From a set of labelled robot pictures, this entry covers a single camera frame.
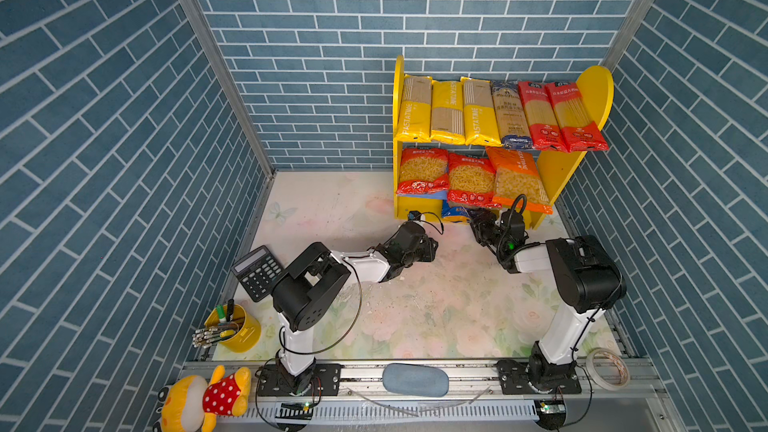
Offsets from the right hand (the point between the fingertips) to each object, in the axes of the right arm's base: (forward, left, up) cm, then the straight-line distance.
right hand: (467, 210), depth 97 cm
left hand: (-12, +10, -2) cm, 16 cm away
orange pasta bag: (+9, -15, +9) cm, 20 cm away
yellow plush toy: (-58, +64, -1) cm, 86 cm away
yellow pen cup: (-42, +62, +1) cm, 74 cm away
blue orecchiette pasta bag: (0, +3, -3) cm, 4 cm away
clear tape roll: (-44, -31, -10) cm, 55 cm away
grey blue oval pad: (-48, +15, -7) cm, 51 cm away
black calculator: (-24, +65, -7) cm, 70 cm away
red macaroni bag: (+8, +15, +10) cm, 20 cm away
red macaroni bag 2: (+4, 0, +9) cm, 10 cm away
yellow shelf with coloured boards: (+6, +20, -9) cm, 22 cm away
